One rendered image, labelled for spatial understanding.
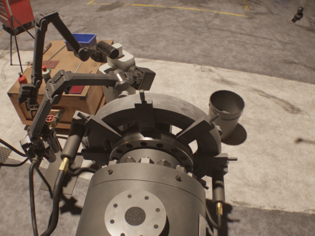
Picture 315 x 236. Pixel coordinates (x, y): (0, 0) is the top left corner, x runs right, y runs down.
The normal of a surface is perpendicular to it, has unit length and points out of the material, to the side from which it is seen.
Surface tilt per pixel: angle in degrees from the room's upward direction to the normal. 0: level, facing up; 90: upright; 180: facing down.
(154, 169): 8
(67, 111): 90
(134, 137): 19
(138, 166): 5
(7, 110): 0
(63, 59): 0
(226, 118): 93
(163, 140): 14
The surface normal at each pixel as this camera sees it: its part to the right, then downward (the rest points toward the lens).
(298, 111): 0.00, -0.70
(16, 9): 0.75, 0.47
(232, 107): -0.75, 0.43
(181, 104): 0.37, -0.64
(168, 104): 0.13, -0.18
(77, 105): -0.10, 0.71
